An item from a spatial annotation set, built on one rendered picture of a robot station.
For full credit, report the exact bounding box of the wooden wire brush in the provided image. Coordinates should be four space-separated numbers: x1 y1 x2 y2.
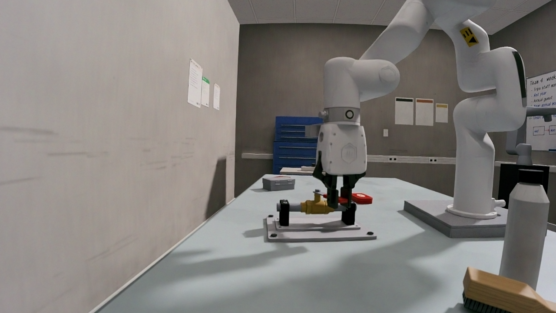
462 267 556 313

